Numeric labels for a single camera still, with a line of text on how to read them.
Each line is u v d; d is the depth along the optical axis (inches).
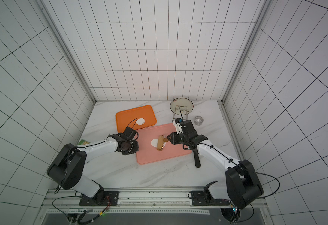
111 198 28.6
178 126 28.9
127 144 27.3
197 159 33.9
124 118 42.3
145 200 28.6
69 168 17.6
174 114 42.5
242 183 16.1
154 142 36.6
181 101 38.8
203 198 28.5
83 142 37.3
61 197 25.3
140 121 39.7
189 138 25.3
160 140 36.1
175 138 29.2
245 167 16.6
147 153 35.3
